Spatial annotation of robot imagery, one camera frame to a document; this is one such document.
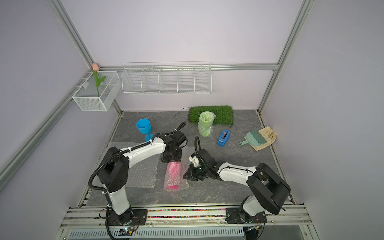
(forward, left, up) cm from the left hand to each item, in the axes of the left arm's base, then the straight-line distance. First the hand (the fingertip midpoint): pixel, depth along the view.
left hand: (176, 160), depth 88 cm
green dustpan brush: (+15, -53, -4) cm, 56 cm away
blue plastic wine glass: (+20, +19, +9) cm, 30 cm away
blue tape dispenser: (+16, -32, -3) cm, 36 cm away
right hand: (-10, -3, +1) cm, 11 cm away
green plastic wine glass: (+20, -19, +9) cm, 29 cm away
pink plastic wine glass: (-11, +1, +2) cm, 11 cm away
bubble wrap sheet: (-13, -4, 0) cm, 14 cm away
